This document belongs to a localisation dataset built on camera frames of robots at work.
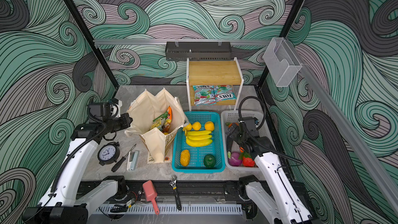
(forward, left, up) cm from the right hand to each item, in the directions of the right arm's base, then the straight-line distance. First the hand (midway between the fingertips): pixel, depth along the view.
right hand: (234, 133), depth 77 cm
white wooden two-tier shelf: (+27, +10, +17) cm, 34 cm away
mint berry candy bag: (+23, +15, +3) cm, 28 cm away
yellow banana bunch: (+3, +18, -12) cm, 22 cm away
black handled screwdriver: (-10, +61, -14) cm, 63 cm away
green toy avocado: (-10, +13, -10) cm, 19 cm away
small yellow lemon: (+9, +25, -11) cm, 29 cm away
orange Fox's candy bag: (+9, +36, -5) cm, 38 cm away
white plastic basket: (+16, -2, -10) cm, 19 cm away
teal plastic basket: (-1, +18, -15) cm, 23 cm away
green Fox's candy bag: (+9, +41, -3) cm, 42 cm away
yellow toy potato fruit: (-9, +25, -10) cm, 29 cm away
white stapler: (-9, +54, -12) cm, 56 cm away
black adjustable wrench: (-20, +31, -14) cm, 39 cm away
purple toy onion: (-10, 0, -10) cm, 14 cm away
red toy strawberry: (-11, -6, -8) cm, 15 cm away
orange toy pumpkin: (+12, -1, -13) cm, 17 cm away
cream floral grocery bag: (+10, +49, +5) cm, 50 cm away
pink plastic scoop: (-25, +41, -12) cm, 49 cm away
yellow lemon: (+10, +20, -11) cm, 25 cm away
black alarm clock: (-6, +68, -12) cm, 69 cm away
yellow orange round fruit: (+10, +12, -10) cm, 19 cm away
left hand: (+5, +52, +7) cm, 52 cm away
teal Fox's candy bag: (+26, +3, +2) cm, 27 cm away
